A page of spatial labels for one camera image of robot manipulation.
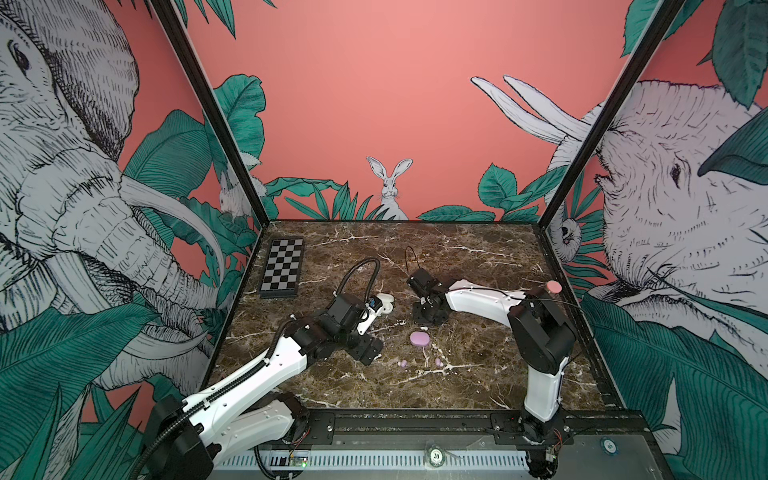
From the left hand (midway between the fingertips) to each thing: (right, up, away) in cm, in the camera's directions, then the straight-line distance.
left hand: (371, 333), depth 78 cm
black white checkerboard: (-33, +15, +23) cm, 43 cm away
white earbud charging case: (+4, +6, +18) cm, 19 cm away
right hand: (+13, +1, +14) cm, 19 cm away
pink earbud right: (+19, -10, +6) cm, 22 cm away
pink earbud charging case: (+14, -4, +10) cm, 18 cm away
